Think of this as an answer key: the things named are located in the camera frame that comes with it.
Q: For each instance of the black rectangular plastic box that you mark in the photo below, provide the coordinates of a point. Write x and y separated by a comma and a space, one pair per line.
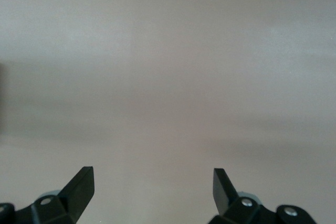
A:
1, 95

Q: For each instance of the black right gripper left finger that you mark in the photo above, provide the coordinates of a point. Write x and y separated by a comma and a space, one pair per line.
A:
76, 195

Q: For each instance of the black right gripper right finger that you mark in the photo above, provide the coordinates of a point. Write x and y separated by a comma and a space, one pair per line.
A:
223, 195

